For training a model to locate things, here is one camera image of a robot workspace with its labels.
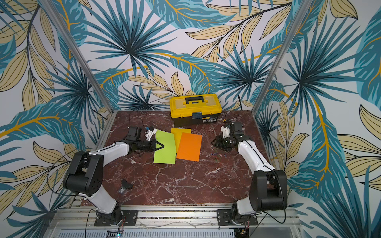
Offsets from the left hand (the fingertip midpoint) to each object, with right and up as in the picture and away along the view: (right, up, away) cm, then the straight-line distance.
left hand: (162, 147), depth 89 cm
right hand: (+31, +3, -1) cm, 31 cm away
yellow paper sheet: (+7, +8, +17) cm, 20 cm away
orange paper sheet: (+16, -1, +12) cm, 20 cm away
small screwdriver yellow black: (+43, +17, +24) cm, 52 cm away
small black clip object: (-20, -21, -5) cm, 29 cm away
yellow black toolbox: (+20, +24, +12) cm, 33 cm away
